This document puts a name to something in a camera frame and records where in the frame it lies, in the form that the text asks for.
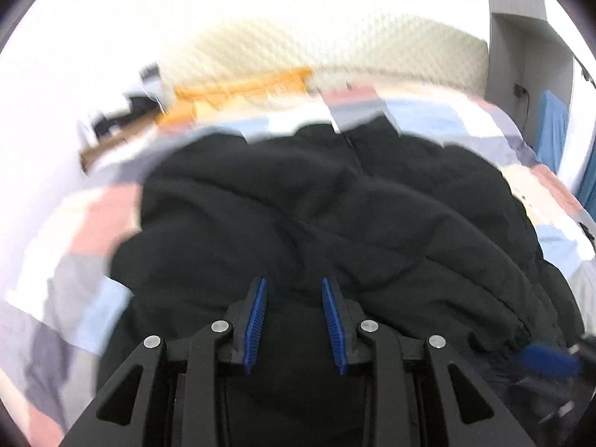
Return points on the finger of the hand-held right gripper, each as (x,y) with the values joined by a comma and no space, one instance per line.
(547,361)

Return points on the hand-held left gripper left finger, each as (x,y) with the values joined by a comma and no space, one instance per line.
(255,323)

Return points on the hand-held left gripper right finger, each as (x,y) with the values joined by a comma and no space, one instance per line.
(334,323)

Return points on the black puffer jacket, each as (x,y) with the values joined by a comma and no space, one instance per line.
(326,223)

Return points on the blue curtain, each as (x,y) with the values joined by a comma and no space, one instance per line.
(589,191)

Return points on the checkered pastel blanket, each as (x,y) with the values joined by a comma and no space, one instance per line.
(79,242)

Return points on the wooden nightstand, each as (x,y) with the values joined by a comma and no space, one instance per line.
(116,142)

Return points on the blue towel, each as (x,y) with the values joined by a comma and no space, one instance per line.
(552,130)

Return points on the yellow pillow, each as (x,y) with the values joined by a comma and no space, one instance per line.
(233,91)

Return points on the cream quilted headboard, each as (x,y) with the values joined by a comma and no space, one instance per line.
(372,51)

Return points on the grey and white wardrobe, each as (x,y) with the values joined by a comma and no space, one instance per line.
(526,32)

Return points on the grey wall socket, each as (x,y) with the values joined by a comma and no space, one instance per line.
(150,72)

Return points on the black wall socket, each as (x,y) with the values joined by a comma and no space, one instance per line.
(520,89)

